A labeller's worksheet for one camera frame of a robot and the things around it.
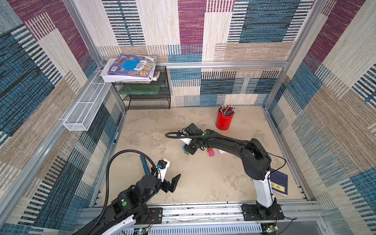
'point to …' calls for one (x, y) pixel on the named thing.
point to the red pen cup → (224, 118)
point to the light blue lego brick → (183, 148)
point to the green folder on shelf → (139, 89)
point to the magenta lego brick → (211, 153)
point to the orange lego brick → (209, 149)
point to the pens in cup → (227, 110)
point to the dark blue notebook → (279, 181)
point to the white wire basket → (82, 114)
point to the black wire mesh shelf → (150, 101)
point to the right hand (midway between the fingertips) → (192, 147)
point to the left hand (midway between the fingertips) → (173, 171)
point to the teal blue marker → (145, 165)
